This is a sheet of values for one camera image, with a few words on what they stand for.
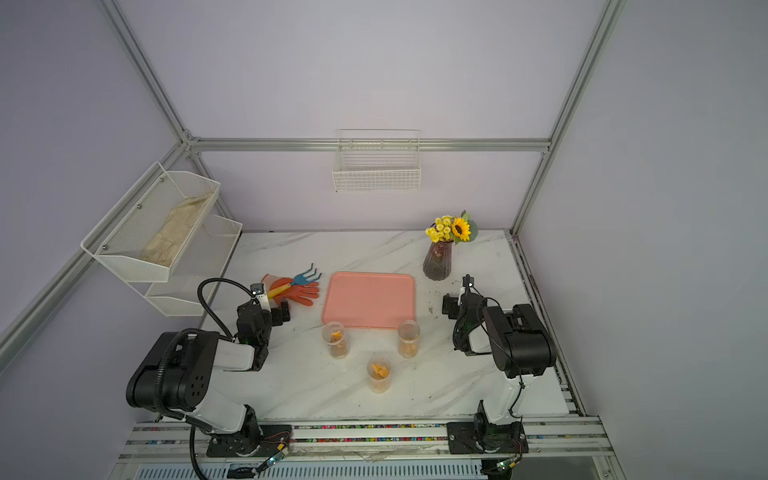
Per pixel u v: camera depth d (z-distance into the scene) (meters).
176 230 0.80
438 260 0.98
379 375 0.78
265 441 0.73
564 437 0.76
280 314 0.88
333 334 0.87
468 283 0.85
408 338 0.88
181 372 0.46
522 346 0.49
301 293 1.01
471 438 0.73
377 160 0.96
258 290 0.81
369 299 1.01
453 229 0.88
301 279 1.06
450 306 0.91
